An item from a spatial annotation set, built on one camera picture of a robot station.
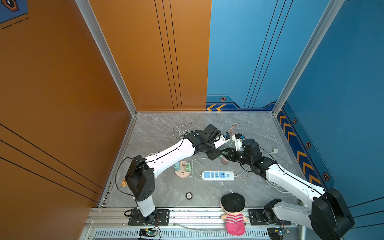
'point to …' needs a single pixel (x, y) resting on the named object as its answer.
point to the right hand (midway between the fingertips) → (220, 152)
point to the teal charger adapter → (177, 167)
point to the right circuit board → (275, 233)
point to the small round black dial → (189, 196)
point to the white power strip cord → (275, 151)
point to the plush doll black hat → (233, 202)
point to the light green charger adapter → (188, 167)
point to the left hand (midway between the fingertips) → (217, 147)
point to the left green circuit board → (147, 232)
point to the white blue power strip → (219, 176)
